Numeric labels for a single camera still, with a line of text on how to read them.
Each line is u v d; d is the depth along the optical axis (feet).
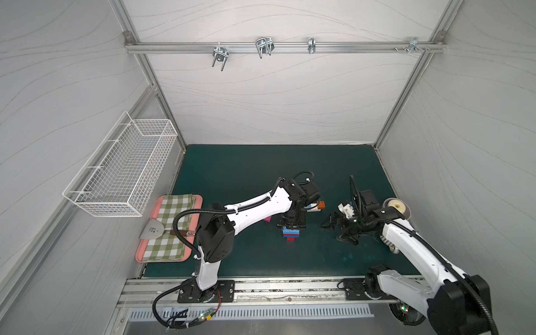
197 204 3.23
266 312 2.31
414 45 2.51
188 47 2.68
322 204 3.05
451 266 1.39
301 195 1.86
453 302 1.25
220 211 1.56
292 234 2.69
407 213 2.90
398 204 2.91
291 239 2.74
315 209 3.05
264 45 2.51
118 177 2.25
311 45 2.56
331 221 2.35
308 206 3.04
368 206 2.11
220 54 2.62
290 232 2.54
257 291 2.46
